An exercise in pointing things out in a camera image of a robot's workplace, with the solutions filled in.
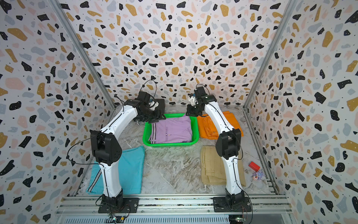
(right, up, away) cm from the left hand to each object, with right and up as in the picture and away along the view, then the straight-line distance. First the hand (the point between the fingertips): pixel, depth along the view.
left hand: (163, 117), depth 90 cm
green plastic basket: (+21, -12, +3) cm, 24 cm away
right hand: (+15, +3, +2) cm, 16 cm away
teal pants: (-19, -31, -3) cm, 36 cm away
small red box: (+57, -30, -4) cm, 65 cm away
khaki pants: (+31, -31, -6) cm, 44 cm away
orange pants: (+31, -9, +13) cm, 35 cm away
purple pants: (+7, -8, +11) cm, 16 cm away
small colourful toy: (+57, -34, -8) cm, 67 cm away
